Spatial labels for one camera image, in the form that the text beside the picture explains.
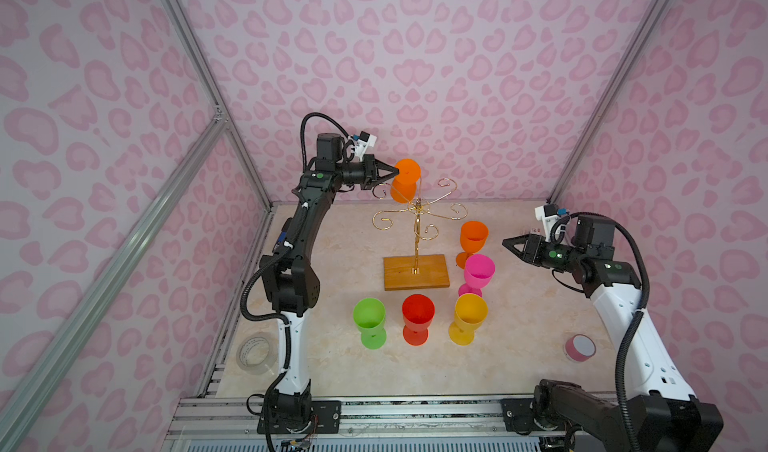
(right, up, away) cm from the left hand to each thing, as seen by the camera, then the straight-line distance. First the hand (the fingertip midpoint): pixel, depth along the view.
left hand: (399, 167), depth 79 cm
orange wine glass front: (+23, -18, +14) cm, 33 cm away
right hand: (+27, -19, -6) cm, 34 cm away
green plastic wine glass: (-8, -41, +3) cm, 41 cm away
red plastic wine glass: (+5, -38, 0) cm, 38 cm away
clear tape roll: (-40, -51, +5) cm, 65 cm away
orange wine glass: (+2, -4, +6) cm, 7 cm away
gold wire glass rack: (+5, -11, -2) cm, 12 cm away
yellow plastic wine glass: (+20, -40, +5) cm, 45 cm away
